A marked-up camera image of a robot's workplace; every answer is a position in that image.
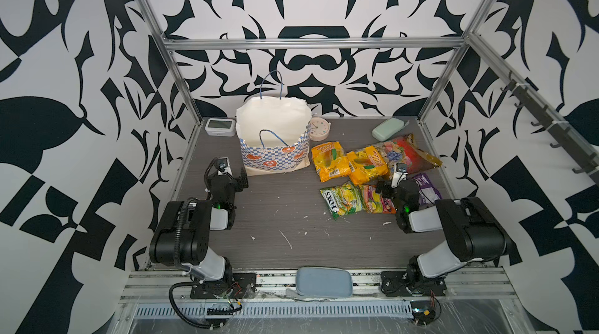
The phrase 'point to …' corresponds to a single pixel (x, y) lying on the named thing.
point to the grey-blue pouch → (320, 282)
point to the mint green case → (388, 128)
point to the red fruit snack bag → (403, 150)
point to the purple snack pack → (427, 193)
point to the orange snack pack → (374, 203)
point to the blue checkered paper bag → (274, 131)
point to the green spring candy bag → (344, 200)
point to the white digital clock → (220, 127)
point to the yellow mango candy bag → (366, 165)
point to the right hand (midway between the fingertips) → (394, 174)
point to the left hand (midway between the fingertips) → (228, 167)
